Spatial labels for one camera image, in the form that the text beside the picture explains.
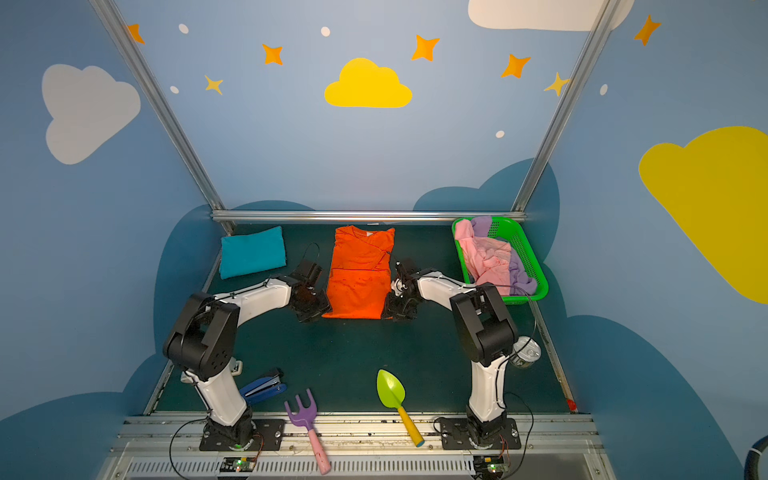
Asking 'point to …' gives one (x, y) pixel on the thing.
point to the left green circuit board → (237, 464)
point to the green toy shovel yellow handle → (392, 393)
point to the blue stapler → (263, 389)
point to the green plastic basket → (514, 231)
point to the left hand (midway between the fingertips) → (333, 311)
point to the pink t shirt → (488, 258)
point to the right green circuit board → (483, 464)
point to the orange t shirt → (359, 274)
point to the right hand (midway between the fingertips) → (388, 314)
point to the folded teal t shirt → (251, 253)
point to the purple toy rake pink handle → (305, 417)
